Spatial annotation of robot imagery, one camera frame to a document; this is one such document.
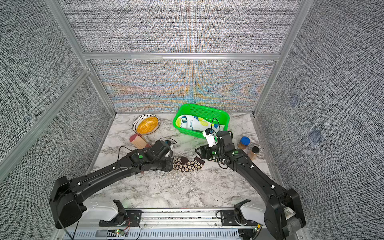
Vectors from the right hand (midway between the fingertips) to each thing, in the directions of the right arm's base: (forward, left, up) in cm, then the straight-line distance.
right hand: (200, 145), depth 80 cm
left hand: (-9, +14, -4) cm, 17 cm away
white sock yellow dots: (+26, +2, -12) cm, 29 cm away
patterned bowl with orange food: (+24, +37, -11) cm, 45 cm away
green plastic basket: (+35, -12, -15) cm, 40 cm away
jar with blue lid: (+10, -29, -12) cm, 33 cm away
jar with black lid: (+2, -33, -8) cm, 34 cm away
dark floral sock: (-5, +9, -13) cm, 17 cm away
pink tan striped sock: (+13, +41, -16) cm, 46 cm away
